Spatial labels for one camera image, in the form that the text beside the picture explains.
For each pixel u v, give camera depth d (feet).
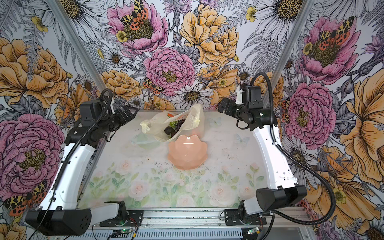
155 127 2.85
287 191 1.27
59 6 2.35
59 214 1.20
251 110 1.68
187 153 3.19
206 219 2.44
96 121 1.52
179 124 3.52
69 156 1.40
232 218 2.40
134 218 2.40
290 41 2.74
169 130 3.38
